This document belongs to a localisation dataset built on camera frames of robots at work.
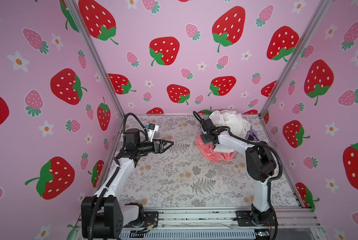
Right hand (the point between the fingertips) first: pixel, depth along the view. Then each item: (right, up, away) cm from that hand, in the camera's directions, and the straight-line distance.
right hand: (207, 134), depth 99 cm
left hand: (-23, -4, -22) cm, 32 cm away
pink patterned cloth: (0, -10, -1) cm, 10 cm away
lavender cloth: (+35, +1, +8) cm, 36 cm away
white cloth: (+19, +5, -6) cm, 21 cm away
